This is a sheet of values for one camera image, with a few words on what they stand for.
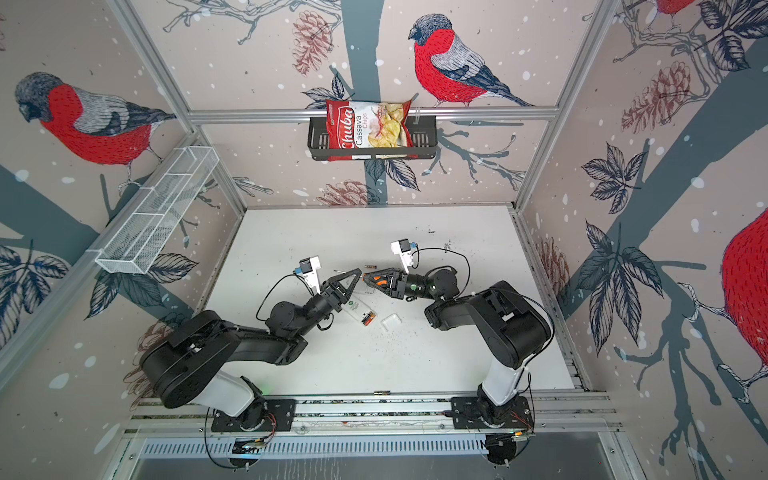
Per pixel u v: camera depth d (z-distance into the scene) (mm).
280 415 730
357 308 915
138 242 713
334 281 702
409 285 707
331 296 669
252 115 903
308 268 685
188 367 443
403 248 726
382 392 772
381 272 728
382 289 716
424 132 949
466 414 728
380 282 719
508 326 489
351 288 715
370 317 899
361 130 876
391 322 901
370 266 1039
